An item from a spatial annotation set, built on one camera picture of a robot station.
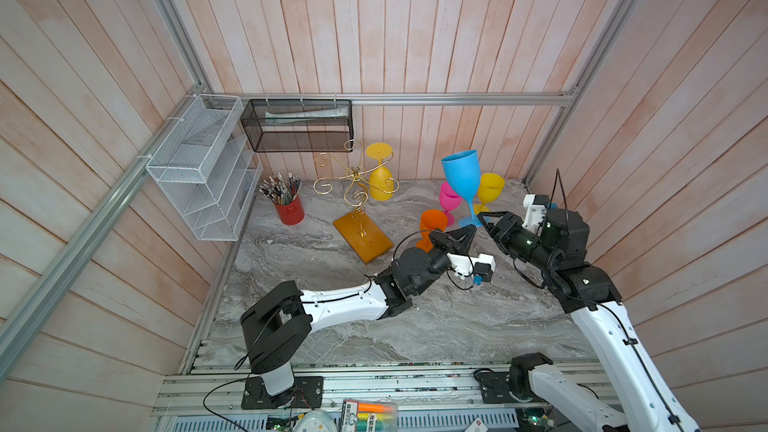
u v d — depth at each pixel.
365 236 1.04
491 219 0.66
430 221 0.90
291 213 1.02
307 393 0.73
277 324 0.46
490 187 0.98
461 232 0.66
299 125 1.06
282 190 0.94
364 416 0.69
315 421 0.68
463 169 0.63
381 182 0.88
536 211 0.62
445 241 0.59
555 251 0.50
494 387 0.73
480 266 0.57
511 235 0.60
